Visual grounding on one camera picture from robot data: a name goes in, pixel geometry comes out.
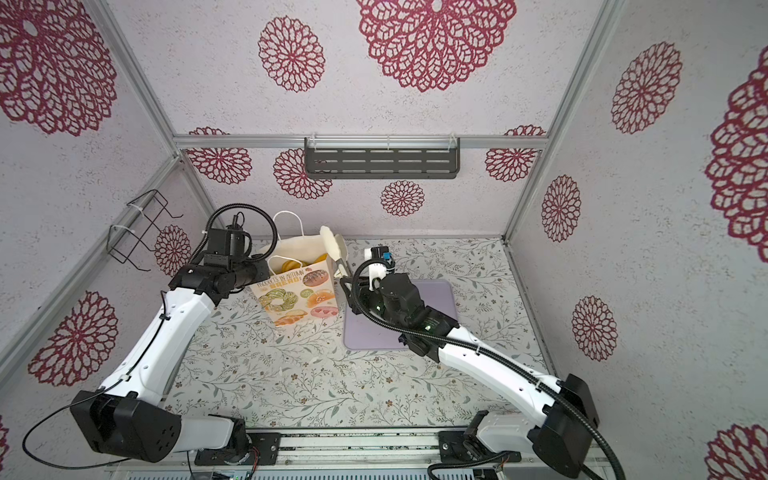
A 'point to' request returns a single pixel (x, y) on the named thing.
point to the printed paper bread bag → (301, 285)
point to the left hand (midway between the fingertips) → (262, 272)
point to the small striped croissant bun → (290, 265)
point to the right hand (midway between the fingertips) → (346, 274)
